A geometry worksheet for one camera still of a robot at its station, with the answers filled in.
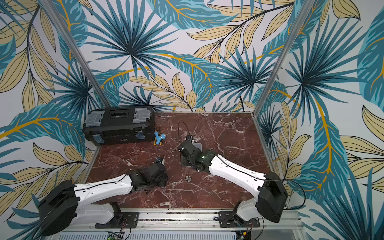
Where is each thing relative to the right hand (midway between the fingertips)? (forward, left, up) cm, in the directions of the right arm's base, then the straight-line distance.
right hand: (184, 156), depth 80 cm
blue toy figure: (+20, +18, -11) cm, 29 cm away
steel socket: (-6, -1, -13) cm, 15 cm away
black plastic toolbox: (+22, +39, +2) cm, 45 cm away
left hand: (-8, +12, -12) cm, 19 cm away
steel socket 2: (-7, -2, -14) cm, 16 cm away
